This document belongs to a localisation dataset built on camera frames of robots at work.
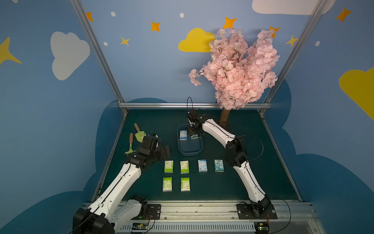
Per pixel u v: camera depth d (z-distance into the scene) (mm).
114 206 417
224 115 995
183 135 1040
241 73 664
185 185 816
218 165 887
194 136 1024
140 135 1070
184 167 882
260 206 644
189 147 988
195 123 764
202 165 886
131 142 979
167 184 814
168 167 882
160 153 716
